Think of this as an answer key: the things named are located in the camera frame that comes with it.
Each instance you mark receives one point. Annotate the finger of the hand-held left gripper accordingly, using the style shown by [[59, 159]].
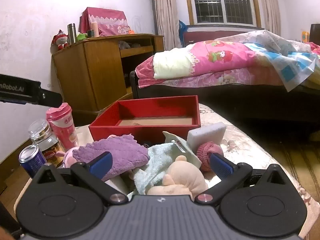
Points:
[[52, 98]]

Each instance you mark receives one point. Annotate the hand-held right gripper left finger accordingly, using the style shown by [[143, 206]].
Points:
[[101, 164]]

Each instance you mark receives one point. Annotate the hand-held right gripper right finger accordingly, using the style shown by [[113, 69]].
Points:
[[221, 166]]

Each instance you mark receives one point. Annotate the purple towel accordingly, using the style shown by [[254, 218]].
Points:
[[125, 152]]

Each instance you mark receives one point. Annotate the pink plush pig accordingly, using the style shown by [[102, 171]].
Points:
[[72, 155]]

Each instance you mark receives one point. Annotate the beige plush toy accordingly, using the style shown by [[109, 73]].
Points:
[[185, 177]]

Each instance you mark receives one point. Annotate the pale plastic packet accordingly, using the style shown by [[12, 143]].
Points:
[[180, 142]]

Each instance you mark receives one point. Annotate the red box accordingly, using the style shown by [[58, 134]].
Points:
[[140, 132]]

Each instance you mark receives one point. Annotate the light blue towel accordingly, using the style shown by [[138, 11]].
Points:
[[155, 162]]

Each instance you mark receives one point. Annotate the pink knitted ball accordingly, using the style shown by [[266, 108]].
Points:
[[206, 152]]

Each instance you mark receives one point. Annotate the pink paper cup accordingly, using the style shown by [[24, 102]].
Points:
[[62, 127]]

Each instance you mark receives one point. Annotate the white sponge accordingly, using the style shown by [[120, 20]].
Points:
[[207, 132]]

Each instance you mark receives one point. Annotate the wooden desk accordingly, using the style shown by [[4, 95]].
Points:
[[82, 75]]

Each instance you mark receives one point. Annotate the glass jar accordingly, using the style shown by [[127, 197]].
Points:
[[43, 140]]

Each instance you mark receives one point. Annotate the red doll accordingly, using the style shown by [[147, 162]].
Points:
[[60, 40]]

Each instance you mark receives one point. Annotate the blue drink can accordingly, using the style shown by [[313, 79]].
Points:
[[31, 162]]

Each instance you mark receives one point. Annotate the steel thermos flask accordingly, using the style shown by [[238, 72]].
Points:
[[72, 33]]

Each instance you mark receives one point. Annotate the green toy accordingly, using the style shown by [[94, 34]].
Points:
[[81, 37]]

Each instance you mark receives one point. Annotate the pink bottle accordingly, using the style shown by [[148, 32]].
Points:
[[94, 28]]

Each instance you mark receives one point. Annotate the pink cloth cover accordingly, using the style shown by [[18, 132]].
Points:
[[105, 20]]

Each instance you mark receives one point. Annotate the orange toy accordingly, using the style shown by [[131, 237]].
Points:
[[131, 30]]

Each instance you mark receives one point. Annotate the patchwork bed sheet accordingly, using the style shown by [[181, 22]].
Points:
[[287, 55]]

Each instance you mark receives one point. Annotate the blue bag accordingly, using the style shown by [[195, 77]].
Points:
[[182, 30]]

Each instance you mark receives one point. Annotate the beige curtain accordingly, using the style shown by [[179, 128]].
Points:
[[270, 5], [166, 12]]

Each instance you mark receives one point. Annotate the yellow carton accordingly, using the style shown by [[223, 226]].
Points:
[[305, 37]]

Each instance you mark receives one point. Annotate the barred window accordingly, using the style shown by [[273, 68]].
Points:
[[220, 2]]

